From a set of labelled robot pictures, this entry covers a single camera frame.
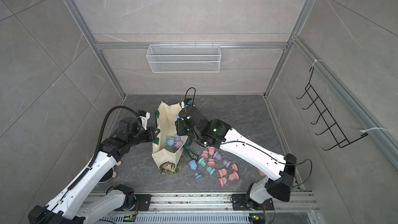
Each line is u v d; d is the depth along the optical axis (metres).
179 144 0.86
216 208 0.73
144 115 0.69
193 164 0.84
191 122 0.47
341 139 0.59
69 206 0.39
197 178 0.78
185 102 0.61
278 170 0.40
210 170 0.81
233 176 0.80
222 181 0.76
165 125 0.96
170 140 0.88
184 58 1.01
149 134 0.66
